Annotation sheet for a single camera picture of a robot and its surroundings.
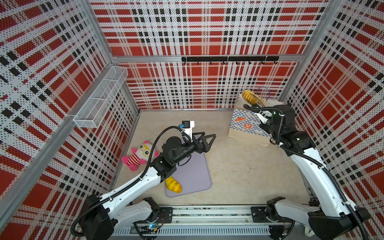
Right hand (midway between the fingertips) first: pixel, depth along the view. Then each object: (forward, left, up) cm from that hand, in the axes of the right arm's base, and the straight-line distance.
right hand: (273, 113), depth 68 cm
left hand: (-9, +29, -6) cm, 31 cm away
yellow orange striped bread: (-22, +50, -33) cm, 64 cm away
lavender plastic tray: (-16, +39, -36) cm, 56 cm away
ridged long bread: (+16, +5, -4) cm, 17 cm away
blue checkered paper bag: (+10, +7, -20) cm, 24 cm away
